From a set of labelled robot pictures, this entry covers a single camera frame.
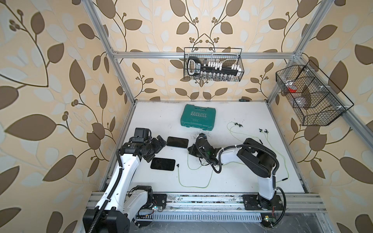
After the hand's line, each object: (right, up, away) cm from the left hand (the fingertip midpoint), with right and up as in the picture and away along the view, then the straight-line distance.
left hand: (160, 145), depth 79 cm
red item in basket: (+74, +32, +2) cm, 81 cm away
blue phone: (+8, -2, +20) cm, 21 cm away
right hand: (+14, -5, +15) cm, 21 cm away
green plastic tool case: (+21, +15, +26) cm, 37 cm away
